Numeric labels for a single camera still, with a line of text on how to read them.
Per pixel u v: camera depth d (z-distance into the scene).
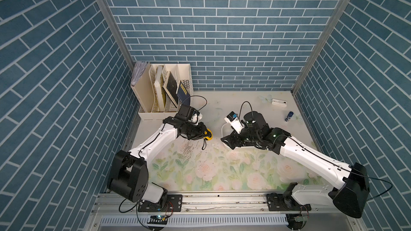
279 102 1.12
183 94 1.06
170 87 1.01
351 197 0.38
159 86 0.89
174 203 0.74
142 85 0.87
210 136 0.82
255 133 0.57
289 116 0.99
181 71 1.04
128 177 0.42
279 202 0.73
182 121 0.62
